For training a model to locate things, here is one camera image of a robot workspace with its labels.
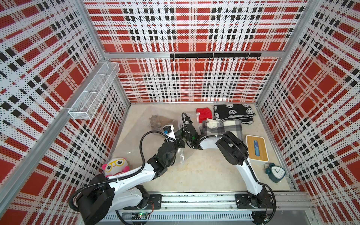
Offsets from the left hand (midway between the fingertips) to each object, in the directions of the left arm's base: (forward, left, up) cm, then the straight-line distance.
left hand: (183, 130), depth 79 cm
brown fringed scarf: (+17, +20, -15) cm, 30 cm away
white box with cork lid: (-3, -48, -17) cm, 51 cm away
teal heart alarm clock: (-19, -54, -17) cm, 59 cm away
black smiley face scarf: (+27, -44, -16) cm, 54 cm away
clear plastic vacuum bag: (+24, +34, -22) cm, 47 cm away
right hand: (+13, +5, -17) cm, 21 cm away
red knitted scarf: (+26, -16, -17) cm, 35 cm away
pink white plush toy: (-16, +39, -12) cm, 44 cm away
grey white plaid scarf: (+13, -20, -16) cm, 29 cm away
